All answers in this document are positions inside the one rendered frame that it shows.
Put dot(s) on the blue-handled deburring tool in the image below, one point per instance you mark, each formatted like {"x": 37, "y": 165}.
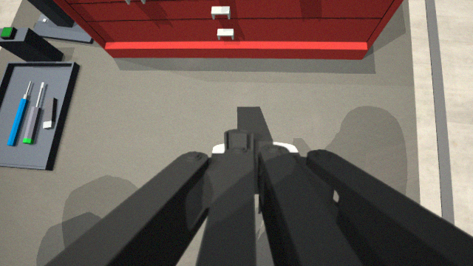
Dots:
{"x": 18, "y": 120}

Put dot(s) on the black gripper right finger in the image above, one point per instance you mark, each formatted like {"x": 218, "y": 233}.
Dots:
{"x": 372, "y": 224}

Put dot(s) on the red box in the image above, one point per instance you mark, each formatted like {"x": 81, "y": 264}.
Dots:
{"x": 296, "y": 29}

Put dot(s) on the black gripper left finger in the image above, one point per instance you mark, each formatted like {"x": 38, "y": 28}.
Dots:
{"x": 156, "y": 224}

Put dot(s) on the grey screwdriver with green band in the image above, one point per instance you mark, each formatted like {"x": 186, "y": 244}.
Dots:
{"x": 33, "y": 121}

